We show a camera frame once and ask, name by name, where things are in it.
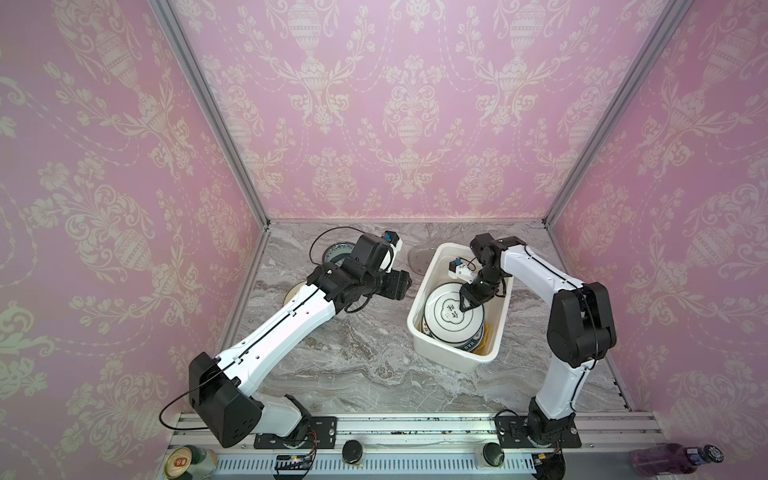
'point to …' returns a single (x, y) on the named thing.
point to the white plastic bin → (431, 270)
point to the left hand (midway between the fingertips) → (403, 281)
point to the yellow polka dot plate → (483, 348)
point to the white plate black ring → (444, 321)
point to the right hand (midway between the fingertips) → (470, 304)
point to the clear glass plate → (418, 259)
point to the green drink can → (190, 462)
